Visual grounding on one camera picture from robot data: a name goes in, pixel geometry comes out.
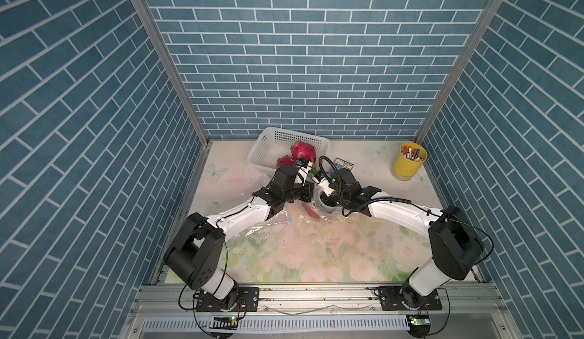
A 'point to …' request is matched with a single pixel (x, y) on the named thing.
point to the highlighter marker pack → (341, 164)
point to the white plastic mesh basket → (268, 144)
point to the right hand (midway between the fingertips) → (320, 199)
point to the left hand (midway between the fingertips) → (323, 188)
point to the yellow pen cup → (408, 161)
